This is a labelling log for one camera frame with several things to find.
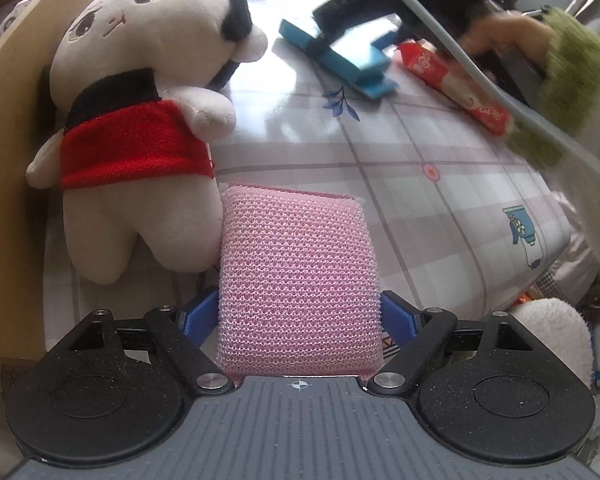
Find pink mesh sponge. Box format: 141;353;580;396
215;184;384;382

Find white plush doll red shirt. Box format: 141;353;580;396
26;0;270;287

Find brown cardboard box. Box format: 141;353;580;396
0;0;106;362

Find person's right hand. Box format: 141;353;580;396
462;10;557;61

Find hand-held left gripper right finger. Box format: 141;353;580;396
366;291;539;397

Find red white wipes pack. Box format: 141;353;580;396
397;40;514;137

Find teal towel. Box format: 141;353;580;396
279;19;399;100

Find grey cable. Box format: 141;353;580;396
372;0;600;188

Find white fluffy garment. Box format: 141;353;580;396
510;297;597;392

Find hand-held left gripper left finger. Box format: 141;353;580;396
60;287;234;397

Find checked floral tablecloth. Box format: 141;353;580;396
45;0;581;362

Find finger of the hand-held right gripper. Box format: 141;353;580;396
312;0;407;40
310;30;400;59

